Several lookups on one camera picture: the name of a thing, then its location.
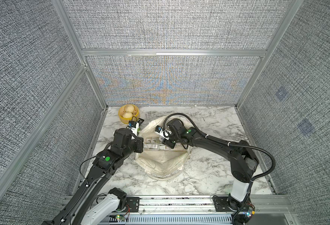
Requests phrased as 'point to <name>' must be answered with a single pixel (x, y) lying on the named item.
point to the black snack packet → (140, 121)
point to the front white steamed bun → (127, 115)
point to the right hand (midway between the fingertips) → (163, 135)
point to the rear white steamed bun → (129, 108)
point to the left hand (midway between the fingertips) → (144, 137)
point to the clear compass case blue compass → (152, 146)
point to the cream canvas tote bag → (162, 164)
